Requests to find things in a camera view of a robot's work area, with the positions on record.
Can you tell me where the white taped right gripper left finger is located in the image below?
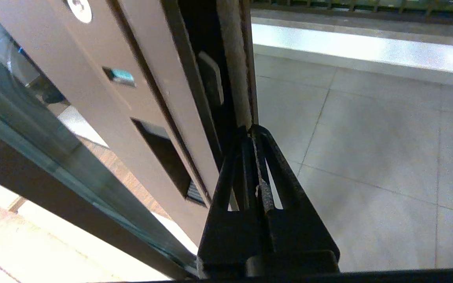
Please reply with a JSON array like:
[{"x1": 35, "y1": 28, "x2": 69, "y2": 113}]
[{"x1": 197, "y1": 127, "x2": 269, "y2": 278}]

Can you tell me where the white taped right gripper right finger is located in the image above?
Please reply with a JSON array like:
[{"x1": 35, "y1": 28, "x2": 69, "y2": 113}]
[{"x1": 251, "y1": 124, "x2": 341, "y2": 272}]

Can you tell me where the recessed brown door handle plate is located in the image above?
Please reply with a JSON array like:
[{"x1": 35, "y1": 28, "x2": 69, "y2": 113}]
[{"x1": 63, "y1": 0, "x2": 209, "y2": 207}]

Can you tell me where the brown framed sliding glass door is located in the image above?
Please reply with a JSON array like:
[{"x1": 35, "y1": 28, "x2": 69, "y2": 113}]
[{"x1": 0, "y1": 0, "x2": 259, "y2": 276}]

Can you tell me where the brown framed fixed glass door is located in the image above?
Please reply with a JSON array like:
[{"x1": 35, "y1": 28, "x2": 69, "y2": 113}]
[{"x1": 0, "y1": 122, "x2": 190, "y2": 280}]

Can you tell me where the grey stone balcony sill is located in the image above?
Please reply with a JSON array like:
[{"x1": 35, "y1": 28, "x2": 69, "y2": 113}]
[{"x1": 250, "y1": 9, "x2": 453, "y2": 40}]

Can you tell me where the black metal balcony railing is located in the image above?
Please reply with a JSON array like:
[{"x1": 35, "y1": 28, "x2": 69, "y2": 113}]
[{"x1": 250, "y1": 0, "x2": 453, "y2": 25}]

